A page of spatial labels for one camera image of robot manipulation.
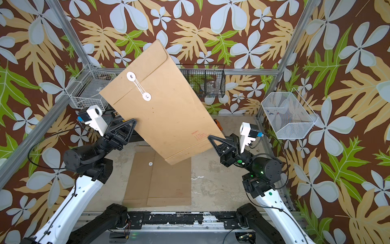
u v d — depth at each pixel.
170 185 0.85
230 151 0.46
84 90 0.84
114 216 0.63
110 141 0.43
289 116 0.84
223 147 0.48
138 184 0.86
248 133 0.42
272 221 0.44
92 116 0.41
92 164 0.45
